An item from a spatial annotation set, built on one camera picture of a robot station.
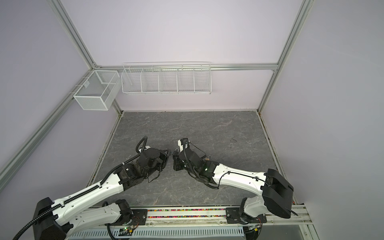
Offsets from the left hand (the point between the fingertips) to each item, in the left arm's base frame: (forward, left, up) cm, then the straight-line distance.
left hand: (172, 152), depth 75 cm
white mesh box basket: (+47, +50, +6) cm, 69 cm away
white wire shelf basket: (+51, +5, +10) cm, 53 cm away
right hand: (-2, 0, -2) cm, 3 cm away
